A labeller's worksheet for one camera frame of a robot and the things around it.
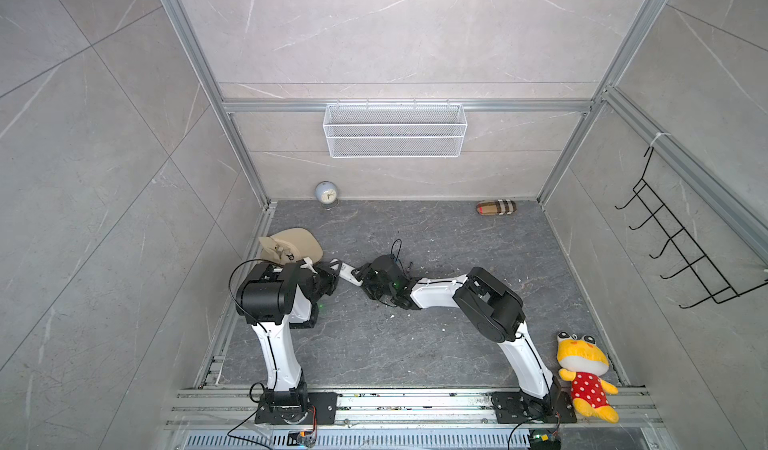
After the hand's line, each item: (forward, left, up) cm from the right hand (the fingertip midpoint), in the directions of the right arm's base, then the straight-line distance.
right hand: (351, 275), depth 94 cm
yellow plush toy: (-28, -62, +2) cm, 68 cm away
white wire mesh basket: (+41, -16, +26) cm, 51 cm away
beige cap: (+13, +22, 0) cm, 26 cm away
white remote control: (+1, +2, 0) cm, 2 cm away
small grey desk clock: (+35, +12, +3) cm, 37 cm away
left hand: (+7, +3, +2) cm, 7 cm away
